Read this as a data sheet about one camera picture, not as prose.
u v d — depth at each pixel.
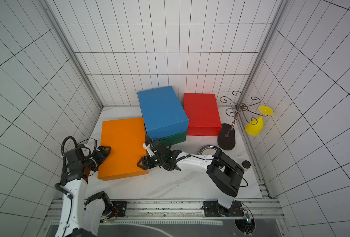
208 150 0.93
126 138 0.85
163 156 0.64
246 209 0.69
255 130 0.79
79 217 0.42
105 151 0.71
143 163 0.71
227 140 0.98
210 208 0.74
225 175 0.45
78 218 0.42
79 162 0.58
